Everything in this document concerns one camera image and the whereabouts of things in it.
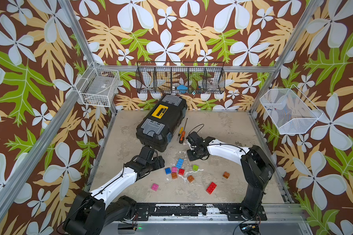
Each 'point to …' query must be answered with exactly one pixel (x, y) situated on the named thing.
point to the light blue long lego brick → (179, 163)
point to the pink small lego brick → (174, 169)
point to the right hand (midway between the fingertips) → (189, 157)
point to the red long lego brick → (211, 188)
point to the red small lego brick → (181, 172)
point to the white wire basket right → (289, 109)
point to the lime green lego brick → (195, 168)
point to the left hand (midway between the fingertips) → (160, 161)
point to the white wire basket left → (98, 86)
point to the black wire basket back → (191, 78)
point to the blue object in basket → (182, 88)
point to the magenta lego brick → (155, 187)
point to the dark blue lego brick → (167, 171)
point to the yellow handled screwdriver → (180, 132)
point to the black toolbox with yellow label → (155, 131)
